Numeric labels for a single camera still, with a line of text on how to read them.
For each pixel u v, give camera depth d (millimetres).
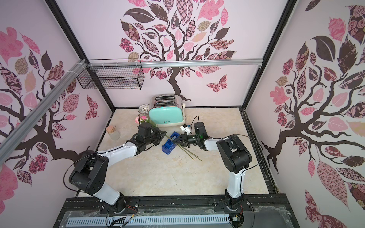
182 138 826
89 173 453
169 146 911
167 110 945
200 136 774
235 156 512
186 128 875
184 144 811
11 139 506
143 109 1172
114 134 955
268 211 724
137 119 895
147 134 716
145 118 920
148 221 697
